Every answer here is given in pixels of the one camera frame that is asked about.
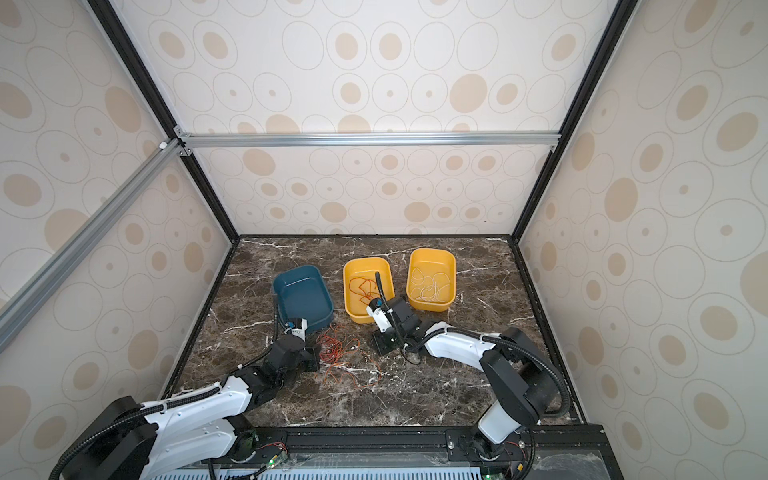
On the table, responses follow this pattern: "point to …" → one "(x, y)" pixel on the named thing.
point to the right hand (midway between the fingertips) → (373, 340)
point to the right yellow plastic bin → (431, 261)
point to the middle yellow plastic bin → (360, 285)
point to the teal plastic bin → (301, 292)
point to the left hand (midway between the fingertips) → (330, 344)
